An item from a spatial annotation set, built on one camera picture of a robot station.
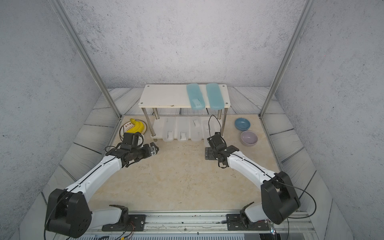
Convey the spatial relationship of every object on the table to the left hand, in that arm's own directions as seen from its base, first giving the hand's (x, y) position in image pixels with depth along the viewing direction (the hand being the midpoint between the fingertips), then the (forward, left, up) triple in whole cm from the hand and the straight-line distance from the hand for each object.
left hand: (155, 150), depth 86 cm
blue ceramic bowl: (+29, -58, -11) cm, 66 cm away
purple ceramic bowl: (+14, -59, -9) cm, 62 cm away
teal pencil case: (+18, -34, +21) cm, 44 cm away
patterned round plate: (+29, +30, -12) cm, 43 cm away
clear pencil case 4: (+21, -5, -6) cm, 23 cm away
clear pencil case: (+25, -32, -4) cm, 40 cm away
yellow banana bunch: (+25, +17, -7) cm, 31 cm away
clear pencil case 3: (+21, -15, -6) cm, 27 cm away
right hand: (-1, -34, -2) cm, 34 cm away
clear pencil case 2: (+21, -24, -6) cm, 33 cm away
